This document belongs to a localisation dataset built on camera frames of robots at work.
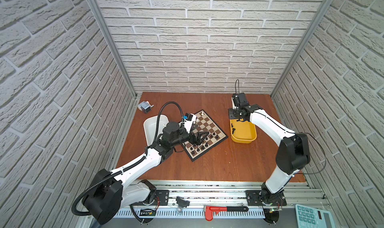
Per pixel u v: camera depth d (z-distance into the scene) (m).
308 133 0.47
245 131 0.97
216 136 0.95
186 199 0.76
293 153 0.47
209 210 0.69
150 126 1.01
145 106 1.06
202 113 1.06
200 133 0.68
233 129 0.99
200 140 0.67
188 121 0.66
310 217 0.68
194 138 0.67
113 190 0.39
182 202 0.71
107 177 0.42
